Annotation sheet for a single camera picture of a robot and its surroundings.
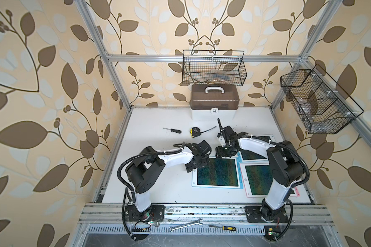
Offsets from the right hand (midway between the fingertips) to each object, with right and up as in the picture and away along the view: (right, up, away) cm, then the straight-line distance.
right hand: (220, 155), depth 95 cm
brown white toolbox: (-4, +33, +2) cm, 34 cm away
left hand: (-12, -5, -6) cm, 14 cm away
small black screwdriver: (-30, +15, +11) cm, 35 cm away
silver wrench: (-28, -29, -24) cm, 47 cm away
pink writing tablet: (+19, -12, -10) cm, 24 cm away
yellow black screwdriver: (0, -28, -25) cm, 38 cm away
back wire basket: (-6, +55, +1) cm, 56 cm away
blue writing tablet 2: (+16, -1, 0) cm, 16 cm away
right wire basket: (+45, +28, -22) cm, 57 cm away
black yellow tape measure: (-15, +14, +7) cm, 22 cm away
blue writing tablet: (-2, -9, -7) cm, 11 cm away
